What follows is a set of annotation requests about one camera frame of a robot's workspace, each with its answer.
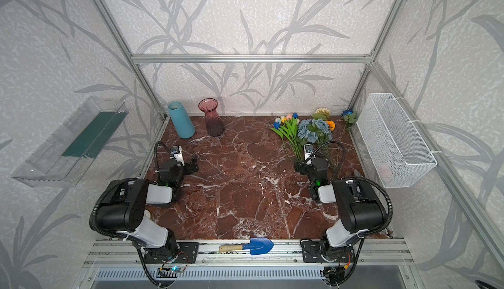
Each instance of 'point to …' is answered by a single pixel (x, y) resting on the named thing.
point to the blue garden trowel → (256, 245)
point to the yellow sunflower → (321, 113)
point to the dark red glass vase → (214, 125)
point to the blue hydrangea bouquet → (312, 129)
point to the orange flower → (331, 125)
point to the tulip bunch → (287, 128)
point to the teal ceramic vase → (184, 125)
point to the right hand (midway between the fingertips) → (306, 153)
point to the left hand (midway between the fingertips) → (186, 156)
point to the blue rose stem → (349, 116)
